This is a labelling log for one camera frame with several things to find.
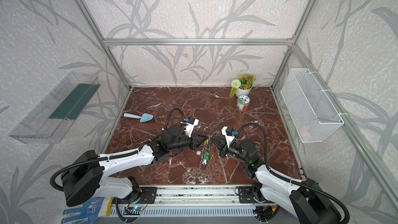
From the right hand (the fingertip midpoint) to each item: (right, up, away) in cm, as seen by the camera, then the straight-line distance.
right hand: (212, 134), depth 76 cm
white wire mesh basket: (+41, +11, -14) cm, 44 cm away
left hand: (-2, 0, -1) cm, 2 cm away
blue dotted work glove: (-56, -34, -7) cm, 66 cm away
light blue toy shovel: (-45, +5, +27) cm, 53 cm away
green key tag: (-3, -14, +7) cm, 16 cm away
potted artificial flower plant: (+21, +27, +29) cm, 45 cm away
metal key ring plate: (-3, -8, +1) cm, 8 cm away
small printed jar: (+21, +15, +25) cm, 36 cm away
